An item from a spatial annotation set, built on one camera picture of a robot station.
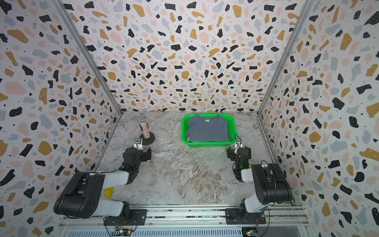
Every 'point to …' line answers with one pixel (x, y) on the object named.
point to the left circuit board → (122, 232)
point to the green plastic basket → (231, 123)
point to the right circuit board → (249, 231)
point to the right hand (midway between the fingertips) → (240, 146)
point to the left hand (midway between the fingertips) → (142, 146)
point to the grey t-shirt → (203, 128)
